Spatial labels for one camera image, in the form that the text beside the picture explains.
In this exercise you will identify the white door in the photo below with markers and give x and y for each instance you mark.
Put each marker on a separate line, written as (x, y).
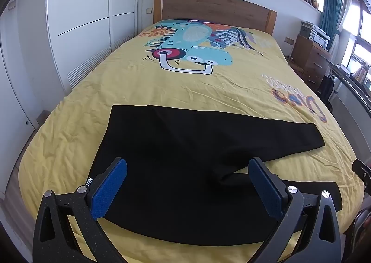
(17, 77)

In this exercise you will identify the wooden headboard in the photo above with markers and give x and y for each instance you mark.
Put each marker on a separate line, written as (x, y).
(217, 7)

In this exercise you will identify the dark chair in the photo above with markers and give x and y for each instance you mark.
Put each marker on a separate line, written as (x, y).
(359, 237)

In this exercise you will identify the wall outlet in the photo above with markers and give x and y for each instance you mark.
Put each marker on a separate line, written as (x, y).
(289, 41)

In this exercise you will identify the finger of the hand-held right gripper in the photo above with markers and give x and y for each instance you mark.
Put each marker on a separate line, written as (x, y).
(361, 168)

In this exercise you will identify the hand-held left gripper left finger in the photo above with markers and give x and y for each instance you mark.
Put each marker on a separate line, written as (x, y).
(111, 184)

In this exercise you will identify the black bag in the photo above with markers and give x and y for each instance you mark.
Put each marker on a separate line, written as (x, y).
(326, 89)

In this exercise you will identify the wooden drawer chest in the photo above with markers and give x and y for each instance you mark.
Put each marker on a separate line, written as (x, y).
(310, 57)

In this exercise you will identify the yellow printed bedspread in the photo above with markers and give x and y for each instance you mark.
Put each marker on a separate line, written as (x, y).
(203, 86)

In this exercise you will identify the window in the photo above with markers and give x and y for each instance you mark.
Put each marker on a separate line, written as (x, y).
(365, 22)

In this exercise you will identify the white printer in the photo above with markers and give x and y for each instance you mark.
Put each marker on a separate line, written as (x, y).
(318, 37)

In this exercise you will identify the black pants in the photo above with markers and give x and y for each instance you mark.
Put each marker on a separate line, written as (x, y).
(174, 149)

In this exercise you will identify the white wardrobe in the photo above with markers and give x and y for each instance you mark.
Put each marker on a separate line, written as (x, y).
(81, 19)

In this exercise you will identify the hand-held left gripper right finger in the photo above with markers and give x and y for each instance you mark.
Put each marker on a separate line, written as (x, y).
(265, 184)

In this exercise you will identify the long teal curtain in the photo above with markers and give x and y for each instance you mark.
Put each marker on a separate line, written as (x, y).
(333, 10)

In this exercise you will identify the glass desk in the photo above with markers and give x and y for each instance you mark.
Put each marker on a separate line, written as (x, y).
(347, 77)

